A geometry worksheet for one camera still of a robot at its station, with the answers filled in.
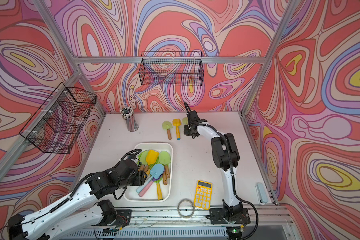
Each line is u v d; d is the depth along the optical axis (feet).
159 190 2.63
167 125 3.65
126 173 1.84
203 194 2.63
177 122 3.67
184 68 3.15
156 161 2.98
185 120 3.58
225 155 1.86
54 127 2.40
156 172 2.83
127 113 3.13
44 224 1.36
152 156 3.06
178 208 2.46
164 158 3.06
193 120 2.68
